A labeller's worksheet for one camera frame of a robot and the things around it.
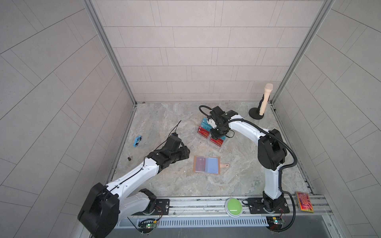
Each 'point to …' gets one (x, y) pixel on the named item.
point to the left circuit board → (147, 226)
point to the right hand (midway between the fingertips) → (213, 136)
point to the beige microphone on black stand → (258, 113)
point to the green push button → (233, 207)
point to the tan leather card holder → (206, 164)
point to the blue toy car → (137, 140)
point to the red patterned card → (304, 202)
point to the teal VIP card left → (205, 124)
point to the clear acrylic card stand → (222, 137)
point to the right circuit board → (275, 223)
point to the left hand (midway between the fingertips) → (191, 150)
